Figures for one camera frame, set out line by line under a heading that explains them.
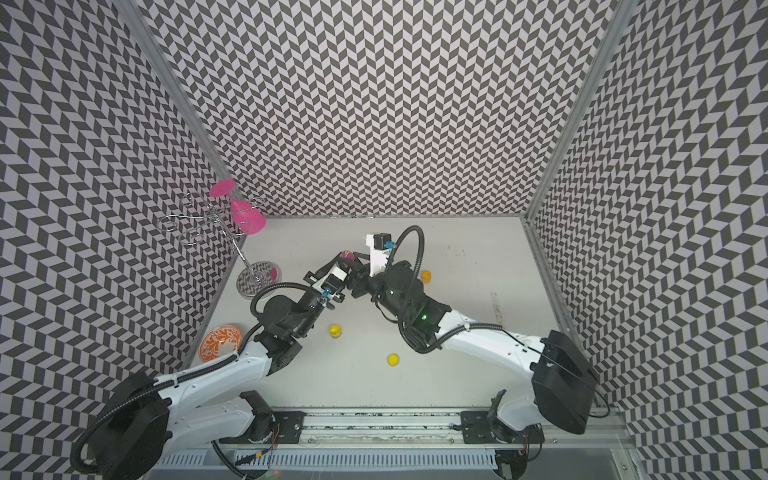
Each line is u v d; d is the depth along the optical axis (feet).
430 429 2.47
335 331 2.84
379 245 1.93
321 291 1.92
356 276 1.96
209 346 2.70
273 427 2.33
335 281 1.91
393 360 2.76
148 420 1.30
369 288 2.04
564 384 1.33
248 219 3.08
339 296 2.14
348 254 2.23
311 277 2.12
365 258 2.34
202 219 3.25
